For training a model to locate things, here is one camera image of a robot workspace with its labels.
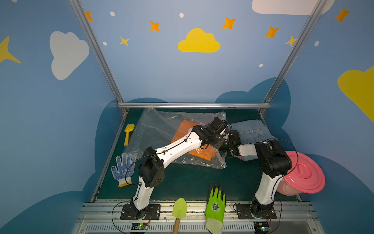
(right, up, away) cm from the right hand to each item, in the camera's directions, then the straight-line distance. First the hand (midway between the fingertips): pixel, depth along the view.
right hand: (212, 142), depth 99 cm
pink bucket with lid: (+40, -13, -31) cm, 52 cm away
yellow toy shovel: (-62, +10, +8) cm, 63 cm away
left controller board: (-41, -38, -28) cm, 63 cm away
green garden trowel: (-22, -34, -24) cm, 47 cm away
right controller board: (+20, -39, -28) cm, 52 cm away
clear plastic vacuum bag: (-42, +10, +4) cm, 43 cm away
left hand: (+3, +3, -19) cm, 19 cm away
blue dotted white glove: (-56, -15, -11) cm, 59 cm away
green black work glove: (-3, -32, -25) cm, 41 cm away
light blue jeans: (+27, +7, -1) cm, 28 cm away
